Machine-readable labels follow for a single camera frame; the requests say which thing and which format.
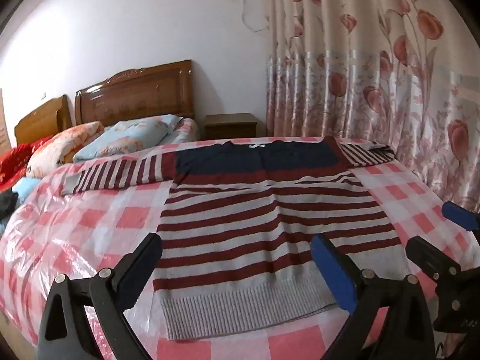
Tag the pink floral curtain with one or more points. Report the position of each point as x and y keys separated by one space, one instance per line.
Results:
x=356 y=82

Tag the wooden nightstand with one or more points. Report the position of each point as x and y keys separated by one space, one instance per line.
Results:
x=230 y=127

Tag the large wooden headboard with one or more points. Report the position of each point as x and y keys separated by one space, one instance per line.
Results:
x=142 y=93

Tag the blue floral pillow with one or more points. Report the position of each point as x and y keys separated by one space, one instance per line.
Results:
x=123 y=135

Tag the red blanket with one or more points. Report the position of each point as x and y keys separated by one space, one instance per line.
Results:
x=15 y=161

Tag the light blue cloth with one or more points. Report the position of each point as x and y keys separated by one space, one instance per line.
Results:
x=26 y=187

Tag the orange floral pillow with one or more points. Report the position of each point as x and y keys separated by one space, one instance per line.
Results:
x=60 y=146

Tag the pink checked blanket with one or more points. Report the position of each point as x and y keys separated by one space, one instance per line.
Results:
x=93 y=217

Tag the small wooden headboard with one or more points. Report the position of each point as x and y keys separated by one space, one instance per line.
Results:
x=41 y=118

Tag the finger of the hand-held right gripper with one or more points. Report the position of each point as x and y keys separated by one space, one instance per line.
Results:
x=461 y=215
x=431 y=257

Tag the dark cloth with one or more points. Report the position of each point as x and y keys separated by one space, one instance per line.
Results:
x=5 y=204

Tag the wooden wardrobe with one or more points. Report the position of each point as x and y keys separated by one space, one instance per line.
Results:
x=3 y=120

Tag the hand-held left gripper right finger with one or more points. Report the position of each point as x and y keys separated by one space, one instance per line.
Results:
x=333 y=270

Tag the red and grey striped sweater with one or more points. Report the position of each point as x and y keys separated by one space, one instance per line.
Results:
x=243 y=213

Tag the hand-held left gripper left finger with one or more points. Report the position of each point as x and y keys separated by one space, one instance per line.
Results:
x=140 y=266

